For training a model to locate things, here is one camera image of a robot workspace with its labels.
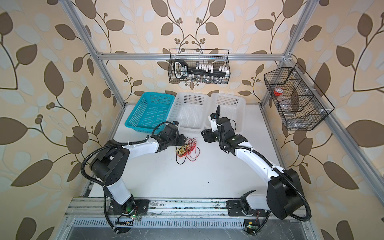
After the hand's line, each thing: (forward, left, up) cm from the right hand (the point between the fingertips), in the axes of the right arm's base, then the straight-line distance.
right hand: (207, 132), depth 83 cm
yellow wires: (-4, +16, -14) cm, 21 cm away
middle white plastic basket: (+34, +10, -17) cm, 39 cm away
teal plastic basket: (+36, +41, -17) cm, 57 cm away
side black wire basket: (+3, -46, +18) cm, 50 cm away
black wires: (-8, +19, -17) cm, 27 cm away
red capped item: (+15, -39, +16) cm, 45 cm away
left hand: (+4, +13, -10) cm, 17 cm away
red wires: (-3, +9, -17) cm, 19 cm away
